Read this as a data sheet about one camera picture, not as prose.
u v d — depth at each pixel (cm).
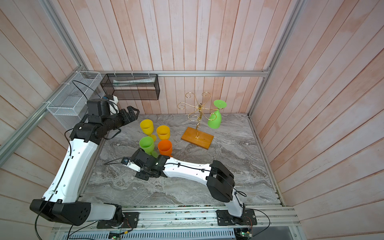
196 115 125
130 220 73
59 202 38
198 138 105
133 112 63
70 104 74
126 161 64
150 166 58
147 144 87
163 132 93
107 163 54
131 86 104
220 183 46
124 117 62
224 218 73
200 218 75
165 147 88
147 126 96
